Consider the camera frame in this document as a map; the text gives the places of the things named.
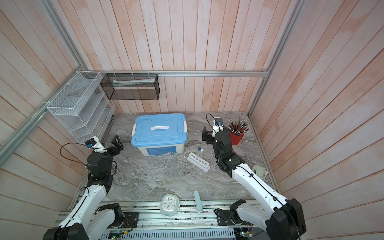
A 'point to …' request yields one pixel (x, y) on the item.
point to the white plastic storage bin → (162, 150)
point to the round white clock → (169, 205)
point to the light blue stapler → (198, 201)
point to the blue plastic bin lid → (159, 129)
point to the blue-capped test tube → (199, 149)
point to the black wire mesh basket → (131, 86)
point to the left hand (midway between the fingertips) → (112, 140)
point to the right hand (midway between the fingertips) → (213, 126)
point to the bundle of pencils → (239, 128)
